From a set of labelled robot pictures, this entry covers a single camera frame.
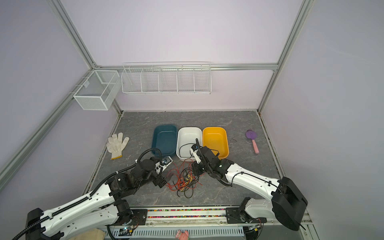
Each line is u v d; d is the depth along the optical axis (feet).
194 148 2.37
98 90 3.16
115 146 3.33
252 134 3.43
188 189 2.71
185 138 3.41
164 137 3.37
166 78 3.25
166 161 2.10
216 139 3.45
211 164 2.00
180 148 3.23
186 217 2.47
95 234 2.28
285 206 1.34
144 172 1.81
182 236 2.19
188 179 2.78
